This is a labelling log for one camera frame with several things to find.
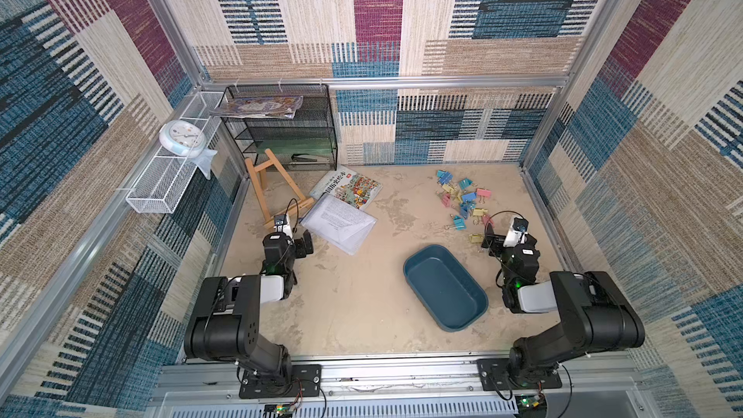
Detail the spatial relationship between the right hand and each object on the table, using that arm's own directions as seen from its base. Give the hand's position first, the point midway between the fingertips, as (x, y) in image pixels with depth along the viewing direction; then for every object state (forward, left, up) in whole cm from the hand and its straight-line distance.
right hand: (508, 224), depth 90 cm
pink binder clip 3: (+16, +15, -7) cm, 23 cm away
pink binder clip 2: (+8, +2, -10) cm, 13 cm away
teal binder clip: (+7, +12, -9) cm, 16 cm away
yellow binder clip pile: (+23, +13, -9) cm, 27 cm away
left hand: (+1, +68, -4) cm, 68 cm away
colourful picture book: (+26, +51, -10) cm, 58 cm away
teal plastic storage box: (-16, +21, -10) cm, 28 cm away
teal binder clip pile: (+24, +7, -8) cm, 26 cm away
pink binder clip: (+20, 0, -9) cm, 22 cm away
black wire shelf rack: (+36, +67, +4) cm, 76 cm away
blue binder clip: (+17, +7, -7) cm, 20 cm away
